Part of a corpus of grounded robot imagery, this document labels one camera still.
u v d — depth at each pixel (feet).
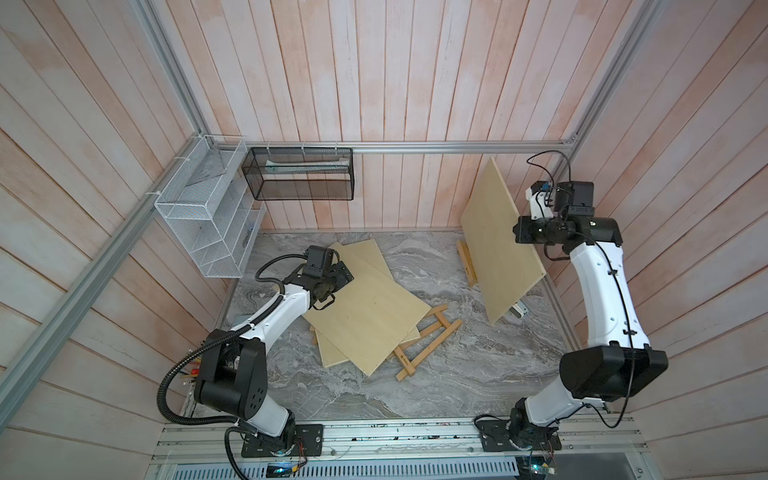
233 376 1.44
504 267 2.21
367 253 3.62
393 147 3.10
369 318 2.92
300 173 3.39
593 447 2.40
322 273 2.25
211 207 2.26
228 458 2.25
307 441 2.40
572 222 1.73
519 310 3.12
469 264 3.41
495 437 2.40
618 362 1.36
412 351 2.89
